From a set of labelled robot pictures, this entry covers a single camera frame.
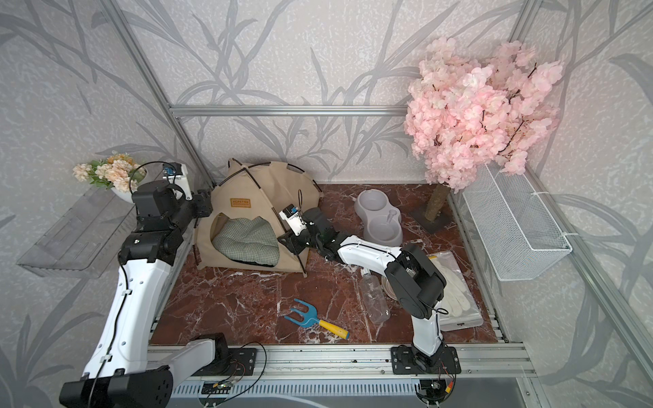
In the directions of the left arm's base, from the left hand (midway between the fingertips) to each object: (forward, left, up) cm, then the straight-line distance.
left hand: (199, 189), depth 70 cm
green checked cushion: (+5, -4, -34) cm, 34 cm away
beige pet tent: (+5, -14, -5) cm, 16 cm away
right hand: (-2, -20, -20) cm, 28 cm away
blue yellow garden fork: (-25, -30, -34) cm, 52 cm away
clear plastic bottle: (-19, -51, -31) cm, 63 cm away
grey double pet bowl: (+14, -56, -32) cm, 66 cm away
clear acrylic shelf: (-14, +27, -5) cm, 31 cm away
